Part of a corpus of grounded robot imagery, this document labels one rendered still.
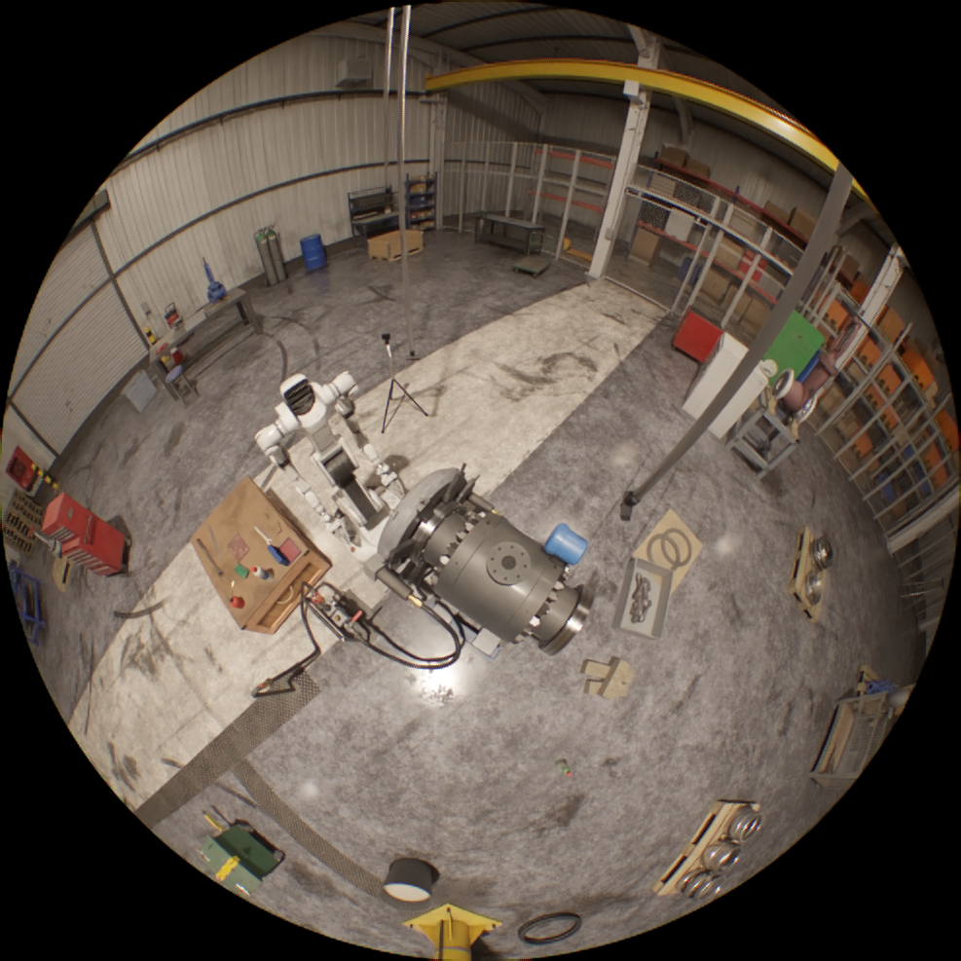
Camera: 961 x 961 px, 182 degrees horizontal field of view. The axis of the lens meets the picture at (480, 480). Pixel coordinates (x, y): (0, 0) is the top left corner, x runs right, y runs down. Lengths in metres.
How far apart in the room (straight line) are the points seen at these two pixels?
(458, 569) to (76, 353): 9.45
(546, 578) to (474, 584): 0.35
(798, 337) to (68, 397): 15.95
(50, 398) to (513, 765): 10.85
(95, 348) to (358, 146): 8.24
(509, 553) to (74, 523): 4.37
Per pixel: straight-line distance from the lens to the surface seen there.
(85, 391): 9.78
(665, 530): 3.15
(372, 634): 2.38
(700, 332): 5.89
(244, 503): 2.65
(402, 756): 2.51
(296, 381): 1.37
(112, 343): 9.27
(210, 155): 9.15
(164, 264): 8.95
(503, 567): 1.43
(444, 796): 2.64
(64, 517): 4.29
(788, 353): 7.59
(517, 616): 1.50
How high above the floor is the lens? 2.30
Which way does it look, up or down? 59 degrees down
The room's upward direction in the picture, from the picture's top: 7 degrees clockwise
